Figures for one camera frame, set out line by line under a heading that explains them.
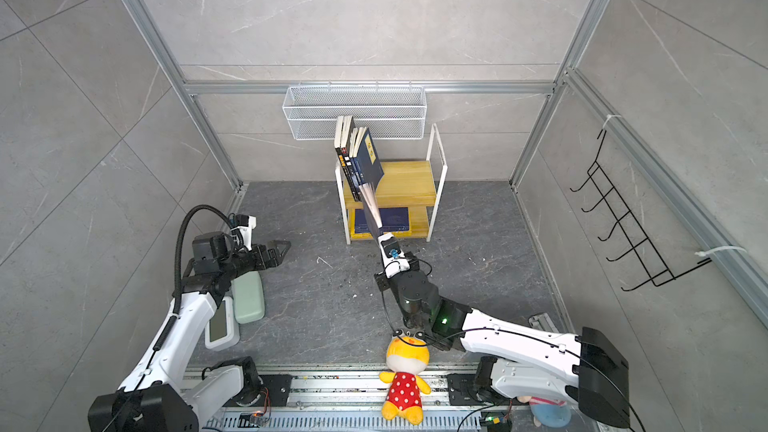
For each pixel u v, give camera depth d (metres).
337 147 0.72
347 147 0.74
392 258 0.56
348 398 0.73
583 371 0.41
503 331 0.48
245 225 0.72
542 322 0.84
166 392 0.41
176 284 0.53
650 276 0.60
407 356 0.71
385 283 0.63
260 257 0.70
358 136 0.79
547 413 0.66
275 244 0.73
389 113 1.01
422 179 0.94
